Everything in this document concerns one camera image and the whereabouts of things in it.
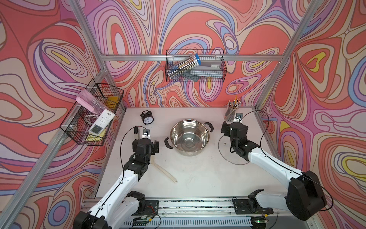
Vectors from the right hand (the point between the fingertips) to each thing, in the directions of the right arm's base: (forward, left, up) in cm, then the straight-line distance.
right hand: (232, 126), depth 84 cm
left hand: (-6, +50, -2) cm, 51 cm away
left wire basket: (-3, +79, +12) cm, 80 cm away
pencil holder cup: (+22, -7, -12) cm, 26 cm away
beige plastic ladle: (-12, +50, -18) cm, 55 cm away
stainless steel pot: (+5, +25, -18) cm, 32 cm away
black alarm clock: (+19, +56, -12) cm, 60 cm away
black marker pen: (+4, +62, -13) cm, 63 cm away
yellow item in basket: (+9, +68, +15) cm, 71 cm away
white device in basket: (-6, +69, +15) cm, 71 cm away
